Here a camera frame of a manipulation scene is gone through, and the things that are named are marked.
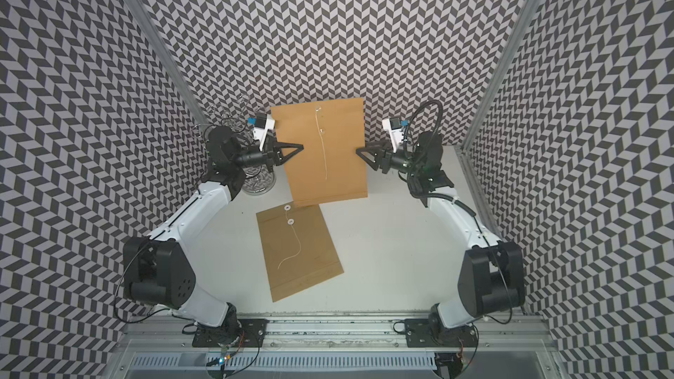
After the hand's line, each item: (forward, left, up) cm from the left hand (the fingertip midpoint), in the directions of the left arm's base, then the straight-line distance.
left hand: (302, 148), depth 71 cm
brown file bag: (-14, +5, -35) cm, 38 cm away
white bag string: (-4, +9, -34) cm, 35 cm away
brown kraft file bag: (-3, -7, -5) cm, 9 cm away
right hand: (+1, -16, -3) cm, 17 cm away
